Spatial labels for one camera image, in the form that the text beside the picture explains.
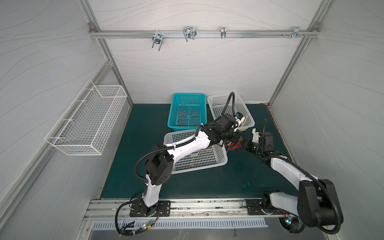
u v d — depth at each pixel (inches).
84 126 26.9
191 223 27.7
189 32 30.1
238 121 27.7
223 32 30.6
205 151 36.6
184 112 45.5
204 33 31.1
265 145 26.7
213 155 36.5
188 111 45.2
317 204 16.3
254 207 29.0
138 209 28.3
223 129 24.3
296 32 30.1
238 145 34.9
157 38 31.0
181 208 29.5
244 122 28.2
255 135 32.1
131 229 27.1
